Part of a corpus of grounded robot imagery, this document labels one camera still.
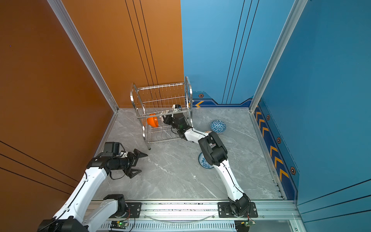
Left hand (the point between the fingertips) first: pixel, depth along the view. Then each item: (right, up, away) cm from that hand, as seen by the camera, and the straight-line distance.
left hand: (145, 159), depth 78 cm
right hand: (+5, +25, +20) cm, 32 cm away
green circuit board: (-11, -30, -8) cm, 33 cm away
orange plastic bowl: (-1, +22, +18) cm, 28 cm away
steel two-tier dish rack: (+1, +32, +8) cm, 33 cm away
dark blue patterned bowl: (+46, +17, +28) cm, 57 cm away
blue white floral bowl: (+33, -4, +11) cm, 35 cm away
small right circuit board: (+53, -28, -9) cm, 61 cm away
